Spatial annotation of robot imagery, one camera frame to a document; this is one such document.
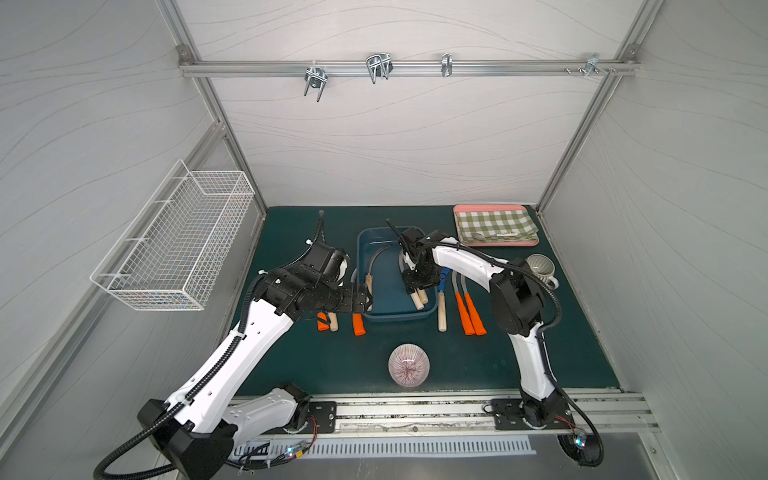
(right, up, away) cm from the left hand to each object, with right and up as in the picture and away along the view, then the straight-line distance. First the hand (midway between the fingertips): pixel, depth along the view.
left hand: (354, 301), depth 71 cm
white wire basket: (-42, +13, -2) cm, 44 cm away
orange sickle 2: (+33, -9, +11) cm, 36 cm away
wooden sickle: (+2, +1, +27) cm, 27 cm away
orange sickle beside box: (-1, -11, +17) cm, 20 cm away
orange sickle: (+32, -10, +17) cm, 38 cm away
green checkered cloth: (+50, +20, +44) cm, 69 cm away
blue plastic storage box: (+5, +5, +31) cm, 32 cm away
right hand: (+17, 0, +23) cm, 29 cm away
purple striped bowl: (+14, -20, +11) cm, 27 cm away
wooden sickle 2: (+19, -3, +21) cm, 29 cm away
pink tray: (+45, +27, +48) cm, 71 cm away
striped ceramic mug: (+62, +5, +30) cm, 69 cm away
